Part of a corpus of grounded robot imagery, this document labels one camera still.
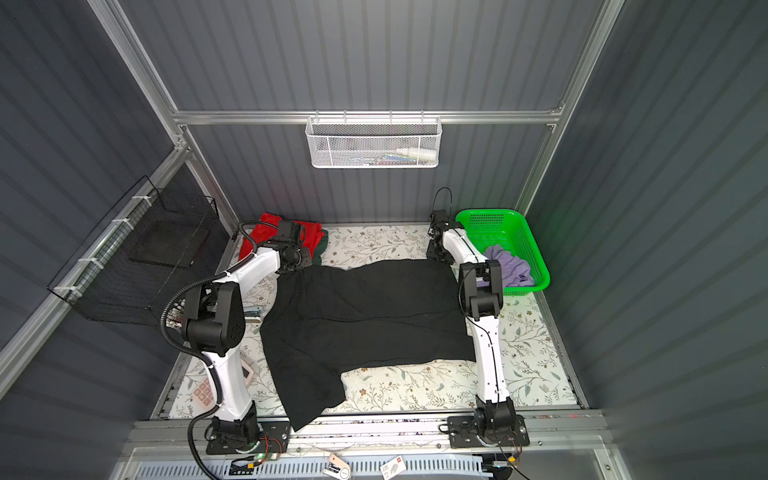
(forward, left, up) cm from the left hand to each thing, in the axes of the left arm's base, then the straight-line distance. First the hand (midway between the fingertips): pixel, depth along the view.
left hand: (302, 260), depth 100 cm
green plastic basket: (+13, -77, -3) cm, 78 cm away
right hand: (+4, -50, -7) cm, 51 cm away
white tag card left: (-58, -14, -6) cm, 60 cm away
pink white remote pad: (-39, +22, -7) cm, 46 cm away
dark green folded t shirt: (+10, -5, -5) cm, 12 cm away
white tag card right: (-59, -27, -7) cm, 65 cm away
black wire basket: (-14, +33, +21) cm, 42 cm away
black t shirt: (-18, -15, -8) cm, 25 cm away
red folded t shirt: (-4, -6, +16) cm, 18 cm away
